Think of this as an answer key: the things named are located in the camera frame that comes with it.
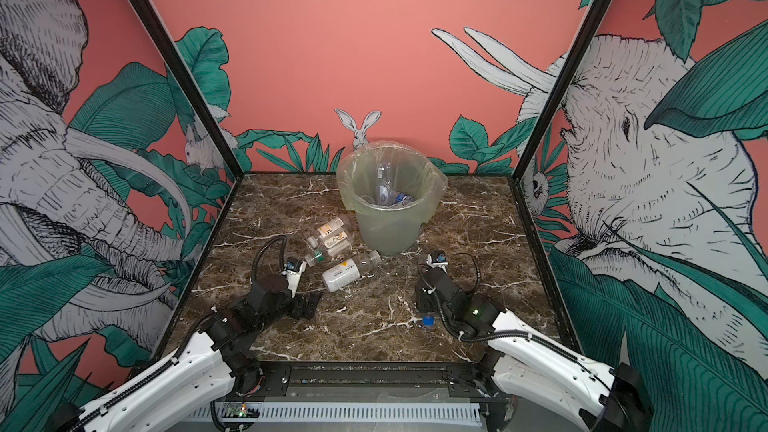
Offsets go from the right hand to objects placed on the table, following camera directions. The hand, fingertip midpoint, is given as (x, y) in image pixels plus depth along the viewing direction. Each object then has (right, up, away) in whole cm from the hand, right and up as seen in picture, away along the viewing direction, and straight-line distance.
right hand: (418, 285), depth 79 cm
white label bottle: (-21, +2, +8) cm, 22 cm away
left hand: (-30, 0, +2) cm, 30 cm away
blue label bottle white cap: (-3, +23, +18) cm, 30 cm away
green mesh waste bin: (-7, +12, +15) cm, 20 cm away
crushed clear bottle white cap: (-10, +26, +18) cm, 34 cm away
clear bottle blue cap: (+2, -8, -3) cm, 9 cm away
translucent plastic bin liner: (-8, +30, +14) cm, 34 cm away
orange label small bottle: (-28, +14, +19) cm, 37 cm away
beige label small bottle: (-25, +8, +16) cm, 30 cm away
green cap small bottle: (-31, +5, +14) cm, 35 cm away
